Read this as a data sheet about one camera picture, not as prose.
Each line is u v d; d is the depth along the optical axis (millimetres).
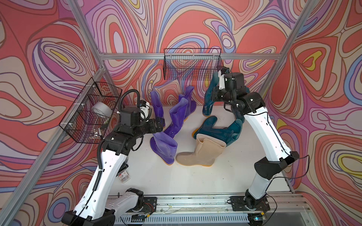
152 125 578
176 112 823
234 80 480
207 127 984
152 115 884
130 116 455
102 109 723
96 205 363
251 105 456
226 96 555
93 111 777
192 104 1008
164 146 708
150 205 722
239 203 729
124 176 810
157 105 851
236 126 767
